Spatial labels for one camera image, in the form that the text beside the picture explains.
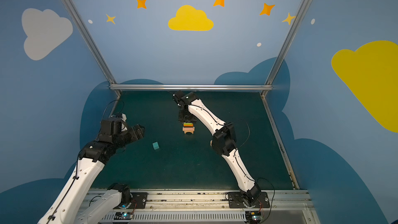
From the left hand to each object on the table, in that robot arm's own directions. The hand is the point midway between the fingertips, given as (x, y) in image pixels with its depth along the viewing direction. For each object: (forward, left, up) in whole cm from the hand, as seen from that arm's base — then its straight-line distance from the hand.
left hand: (140, 130), depth 76 cm
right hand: (+14, -22, -10) cm, 28 cm away
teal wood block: (+1, -4, -19) cm, 19 cm away
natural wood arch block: (+10, -23, -17) cm, 30 cm away
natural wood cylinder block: (+3, -37, -19) cm, 42 cm away
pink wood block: (+11, -23, -15) cm, 29 cm away
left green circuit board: (-33, +5, -21) cm, 40 cm away
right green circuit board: (-33, -56, -21) cm, 68 cm away
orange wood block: (+11, -23, -13) cm, 28 cm away
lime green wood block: (+12, -22, -12) cm, 28 cm away
